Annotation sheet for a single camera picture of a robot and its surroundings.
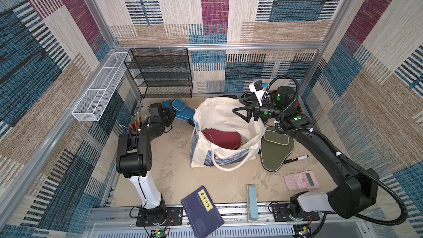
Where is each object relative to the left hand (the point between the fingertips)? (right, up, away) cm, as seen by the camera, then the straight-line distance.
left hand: (177, 110), depth 100 cm
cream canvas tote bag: (+23, -2, -8) cm, 25 cm away
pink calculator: (+64, -35, -18) cm, 75 cm away
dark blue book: (+16, -46, -25) cm, 55 cm away
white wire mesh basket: (-31, +2, -28) cm, 42 cm away
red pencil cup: (-22, -10, -10) cm, 26 cm away
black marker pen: (+66, -26, -10) cm, 72 cm away
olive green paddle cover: (+55, -21, -8) cm, 60 cm away
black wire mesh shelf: (-13, +24, +9) cm, 28 cm away
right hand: (+32, +1, -29) cm, 43 cm away
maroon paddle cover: (+27, -17, -6) cm, 32 cm away
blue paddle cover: (+3, -1, +2) cm, 3 cm away
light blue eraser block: (+38, -41, -29) cm, 63 cm away
